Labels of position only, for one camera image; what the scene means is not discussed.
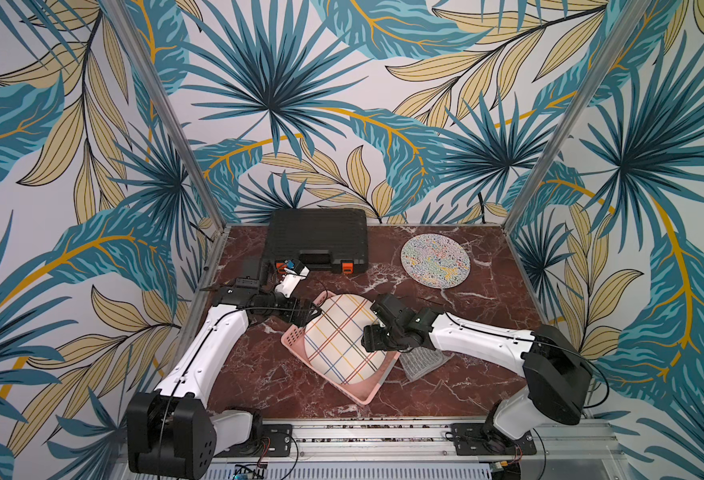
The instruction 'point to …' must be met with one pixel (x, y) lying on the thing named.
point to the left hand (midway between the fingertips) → (305, 308)
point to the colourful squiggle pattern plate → (435, 261)
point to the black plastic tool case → (331, 240)
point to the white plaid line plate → (333, 340)
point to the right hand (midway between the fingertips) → (370, 340)
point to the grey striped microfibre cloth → (419, 360)
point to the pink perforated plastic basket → (320, 301)
